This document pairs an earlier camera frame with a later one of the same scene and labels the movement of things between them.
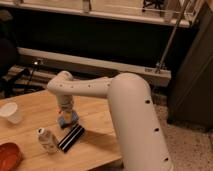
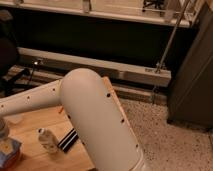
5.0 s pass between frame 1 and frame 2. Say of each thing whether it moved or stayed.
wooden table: stayed
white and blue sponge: moved
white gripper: moved
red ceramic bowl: stayed
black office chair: stayed
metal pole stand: stayed
